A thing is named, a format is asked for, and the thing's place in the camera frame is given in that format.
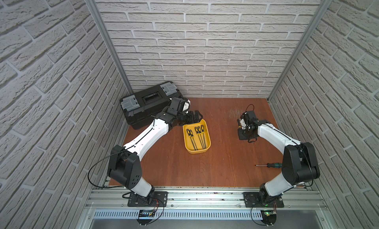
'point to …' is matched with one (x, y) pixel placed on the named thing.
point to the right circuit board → (269, 216)
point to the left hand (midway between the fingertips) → (199, 116)
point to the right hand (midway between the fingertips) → (244, 135)
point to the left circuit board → (145, 216)
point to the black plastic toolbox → (140, 109)
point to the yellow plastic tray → (197, 137)
